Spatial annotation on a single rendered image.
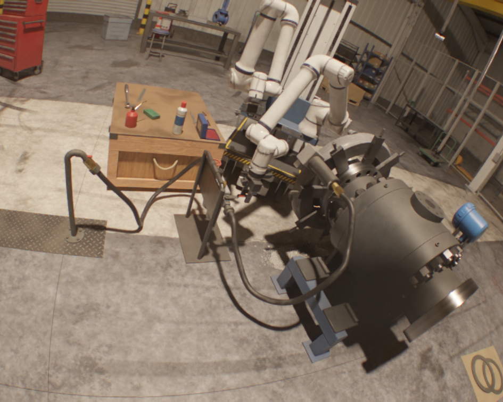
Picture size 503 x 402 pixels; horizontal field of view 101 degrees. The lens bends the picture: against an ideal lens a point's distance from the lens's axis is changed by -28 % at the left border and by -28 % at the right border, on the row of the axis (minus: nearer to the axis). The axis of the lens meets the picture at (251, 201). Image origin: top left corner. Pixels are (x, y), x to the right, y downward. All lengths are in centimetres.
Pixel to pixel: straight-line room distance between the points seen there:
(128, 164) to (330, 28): 179
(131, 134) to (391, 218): 155
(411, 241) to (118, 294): 146
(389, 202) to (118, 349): 148
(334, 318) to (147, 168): 151
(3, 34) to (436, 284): 485
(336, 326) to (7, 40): 445
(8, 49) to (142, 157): 290
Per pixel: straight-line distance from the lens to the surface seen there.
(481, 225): 164
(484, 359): 310
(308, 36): 233
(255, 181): 143
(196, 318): 154
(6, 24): 432
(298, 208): 174
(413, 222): 143
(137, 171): 202
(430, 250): 137
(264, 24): 198
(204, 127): 191
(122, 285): 159
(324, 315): 154
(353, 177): 168
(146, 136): 185
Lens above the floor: 135
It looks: 35 degrees down
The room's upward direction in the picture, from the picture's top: 24 degrees clockwise
